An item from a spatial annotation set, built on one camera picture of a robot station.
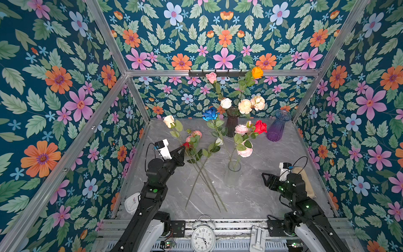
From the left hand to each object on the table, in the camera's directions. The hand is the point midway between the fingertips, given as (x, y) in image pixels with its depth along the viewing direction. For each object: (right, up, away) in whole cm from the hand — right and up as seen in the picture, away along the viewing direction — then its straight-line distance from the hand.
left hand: (186, 143), depth 71 cm
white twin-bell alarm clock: (+8, -41, -3) cm, 42 cm away
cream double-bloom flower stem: (+28, +18, +6) cm, 34 cm away
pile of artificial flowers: (-1, -3, +30) cm, 30 cm away
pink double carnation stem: (+25, -1, -8) cm, 26 cm away
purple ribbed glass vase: (+53, +7, +31) cm, 62 cm away
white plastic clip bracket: (+33, -43, -2) cm, 54 cm away
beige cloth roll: (+63, -25, +11) cm, 69 cm away
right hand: (+40, -17, +10) cm, 45 cm away
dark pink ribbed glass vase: (+24, +16, +21) cm, 36 cm away
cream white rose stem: (-7, +10, -2) cm, 12 cm away
